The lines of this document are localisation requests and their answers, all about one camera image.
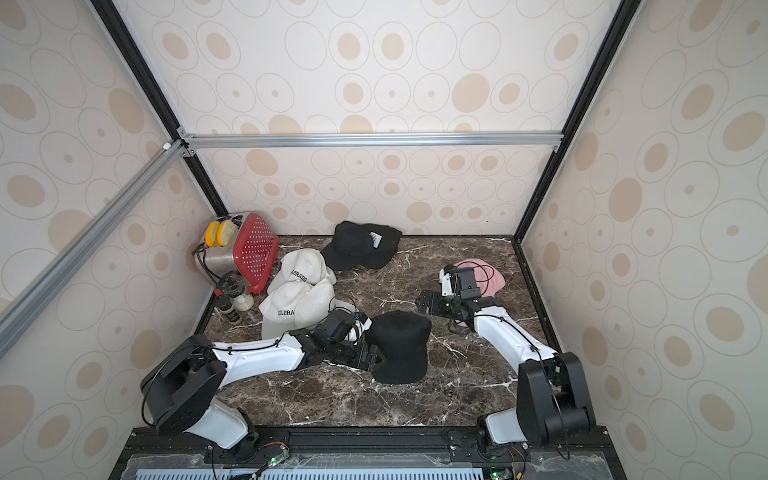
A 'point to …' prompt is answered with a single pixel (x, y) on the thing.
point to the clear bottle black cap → (233, 286)
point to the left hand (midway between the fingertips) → (380, 361)
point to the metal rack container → (214, 253)
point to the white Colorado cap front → (295, 305)
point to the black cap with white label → (380, 244)
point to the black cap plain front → (402, 338)
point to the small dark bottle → (225, 305)
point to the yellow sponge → (222, 234)
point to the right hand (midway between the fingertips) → (427, 304)
